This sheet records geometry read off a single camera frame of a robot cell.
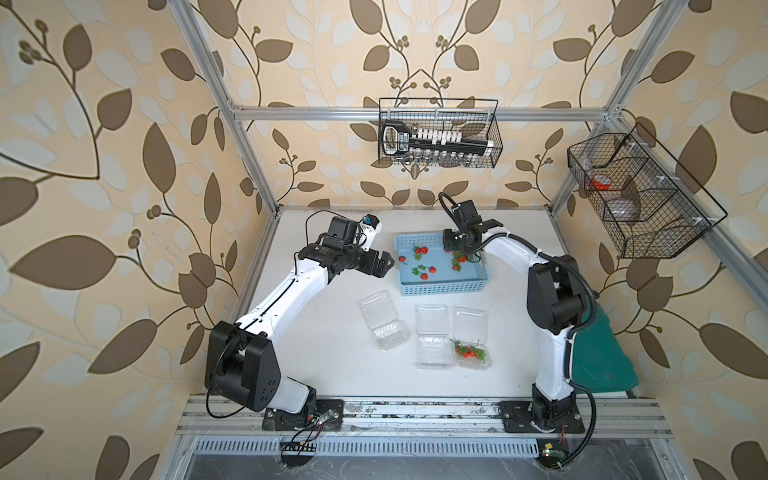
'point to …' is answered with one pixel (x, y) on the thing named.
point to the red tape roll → (601, 182)
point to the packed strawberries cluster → (469, 351)
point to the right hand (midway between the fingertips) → (449, 241)
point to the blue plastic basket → (473, 276)
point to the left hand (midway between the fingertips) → (375, 252)
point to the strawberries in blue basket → (421, 270)
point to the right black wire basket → (650, 206)
